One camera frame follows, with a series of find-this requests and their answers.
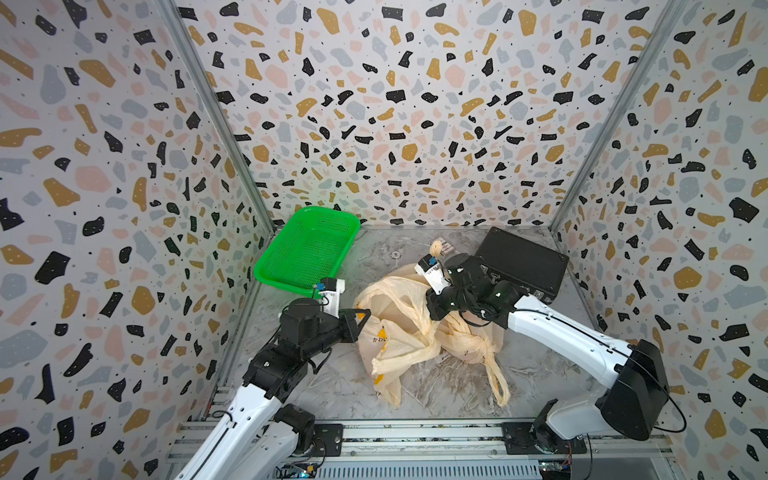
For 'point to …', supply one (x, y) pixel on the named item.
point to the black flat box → (536, 270)
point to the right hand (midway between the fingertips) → (420, 298)
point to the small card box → (447, 248)
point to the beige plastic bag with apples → (400, 325)
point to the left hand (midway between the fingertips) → (373, 312)
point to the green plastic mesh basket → (311, 246)
